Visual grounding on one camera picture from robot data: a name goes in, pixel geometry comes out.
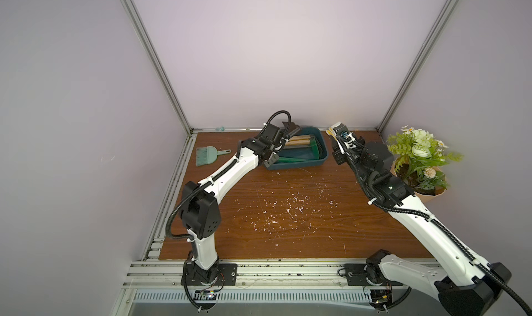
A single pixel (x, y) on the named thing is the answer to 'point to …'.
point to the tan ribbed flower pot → (425, 181)
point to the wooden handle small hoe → (306, 137)
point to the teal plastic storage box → (304, 152)
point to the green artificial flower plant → (419, 156)
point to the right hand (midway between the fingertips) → (339, 129)
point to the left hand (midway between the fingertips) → (269, 149)
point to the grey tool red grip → (292, 128)
